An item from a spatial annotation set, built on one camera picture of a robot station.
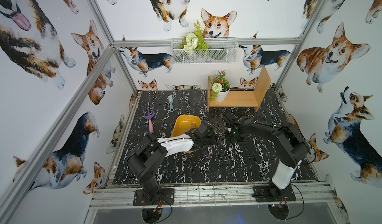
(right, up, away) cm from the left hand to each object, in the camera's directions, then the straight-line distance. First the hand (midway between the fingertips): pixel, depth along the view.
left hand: (217, 135), depth 89 cm
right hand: (+11, -2, +5) cm, 12 cm away
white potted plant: (+2, +29, +4) cm, 30 cm away
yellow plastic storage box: (-21, +5, +14) cm, 26 cm away
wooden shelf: (+21, +22, +18) cm, 35 cm away
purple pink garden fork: (-46, +9, +18) cm, 50 cm away
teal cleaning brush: (-34, +22, +28) cm, 49 cm away
